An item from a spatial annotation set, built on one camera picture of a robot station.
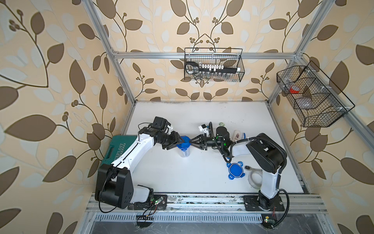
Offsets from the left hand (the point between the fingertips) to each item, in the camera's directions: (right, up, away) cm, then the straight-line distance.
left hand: (179, 141), depth 82 cm
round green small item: (+29, +8, +24) cm, 38 cm away
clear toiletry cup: (+3, -9, +6) cm, 11 cm away
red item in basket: (+65, +29, -1) cm, 71 cm away
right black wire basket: (+71, +22, -8) cm, 75 cm away
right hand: (+6, -1, +1) cm, 6 cm away
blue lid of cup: (+4, -1, -1) cm, 4 cm away
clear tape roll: (+43, -21, 0) cm, 48 cm away
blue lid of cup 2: (+33, -18, +3) cm, 38 cm away
